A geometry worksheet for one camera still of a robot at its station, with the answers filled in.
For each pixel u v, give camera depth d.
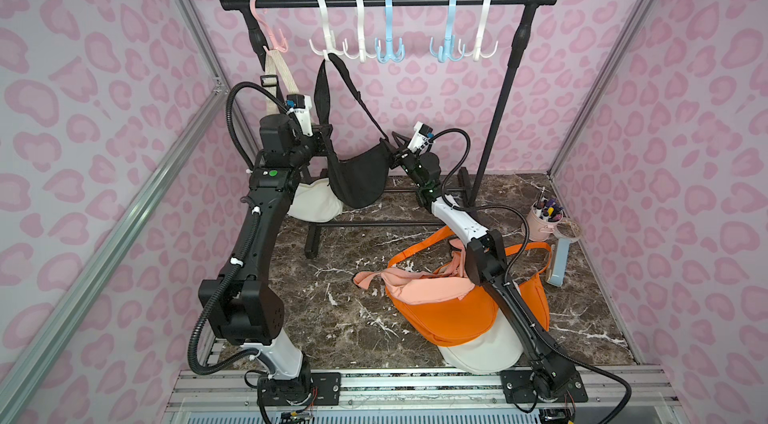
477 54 0.63
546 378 0.64
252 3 0.57
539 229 0.95
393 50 0.65
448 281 0.78
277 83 0.69
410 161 0.90
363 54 0.64
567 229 1.04
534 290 0.86
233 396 0.73
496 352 0.76
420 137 0.88
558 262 0.91
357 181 0.93
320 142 0.68
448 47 0.64
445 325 0.77
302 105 0.65
